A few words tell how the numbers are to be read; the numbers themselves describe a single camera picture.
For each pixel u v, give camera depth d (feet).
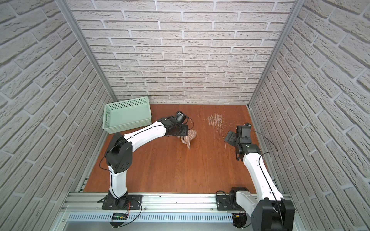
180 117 2.38
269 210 1.23
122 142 1.74
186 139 2.86
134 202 2.41
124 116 3.32
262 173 1.53
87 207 4.23
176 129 2.25
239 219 2.28
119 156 1.62
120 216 2.34
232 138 2.43
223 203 2.39
